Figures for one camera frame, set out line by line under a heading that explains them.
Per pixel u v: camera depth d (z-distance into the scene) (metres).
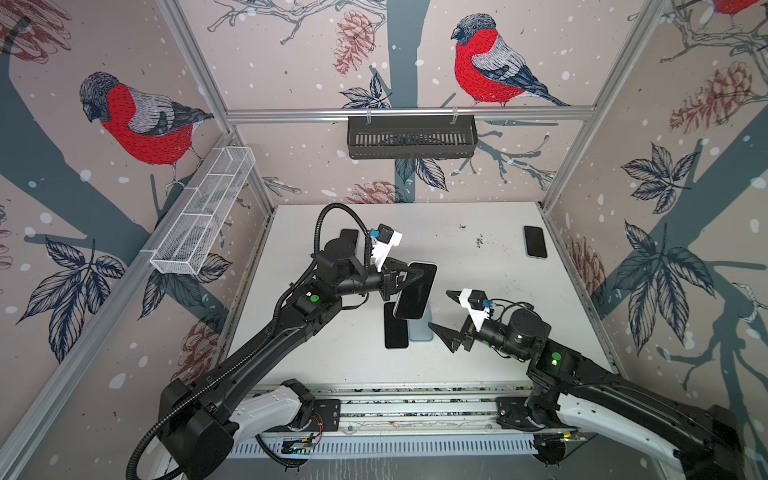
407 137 1.04
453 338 0.60
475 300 0.57
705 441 0.42
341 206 0.55
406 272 0.63
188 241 0.71
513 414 0.73
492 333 0.60
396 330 0.88
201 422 0.37
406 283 0.62
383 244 0.58
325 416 0.73
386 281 0.57
